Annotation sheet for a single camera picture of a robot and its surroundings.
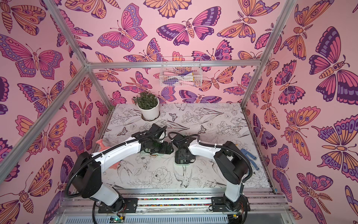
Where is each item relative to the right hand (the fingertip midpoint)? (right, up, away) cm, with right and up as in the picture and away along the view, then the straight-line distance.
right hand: (184, 155), depth 91 cm
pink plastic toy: (-50, +6, -6) cm, 51 cm away
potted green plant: (-25, +33, +9) cm, 43 cm away
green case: (-1, -5, -4) cm, 7 cm away
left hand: (-9, +5, -7) cm, 12 cm away
